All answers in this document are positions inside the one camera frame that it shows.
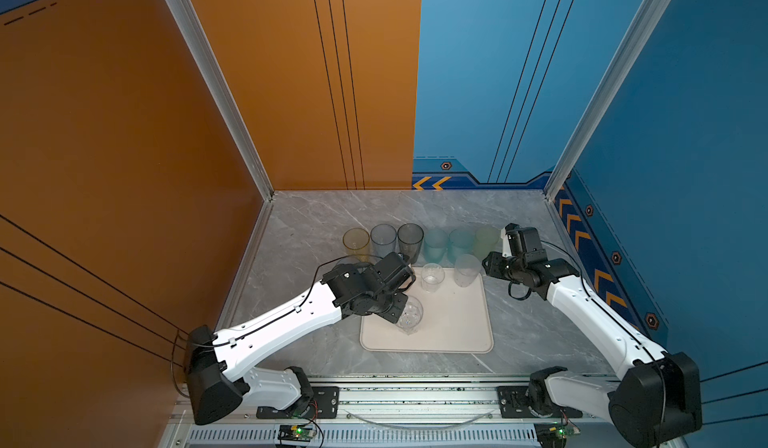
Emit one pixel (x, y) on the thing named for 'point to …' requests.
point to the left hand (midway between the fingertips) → (400, 302)
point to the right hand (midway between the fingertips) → (486, 262)
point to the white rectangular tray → (455, 319)
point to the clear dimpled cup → (466, 269)
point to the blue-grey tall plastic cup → (383, 241)
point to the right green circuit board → (554, 434)
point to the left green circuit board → (294, 433)
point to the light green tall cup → (486, 241)
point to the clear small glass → (432, 277)
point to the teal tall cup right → (460, 242)
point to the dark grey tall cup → (410, 239)
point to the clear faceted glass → (410, 316)
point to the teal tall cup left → (436, 242)
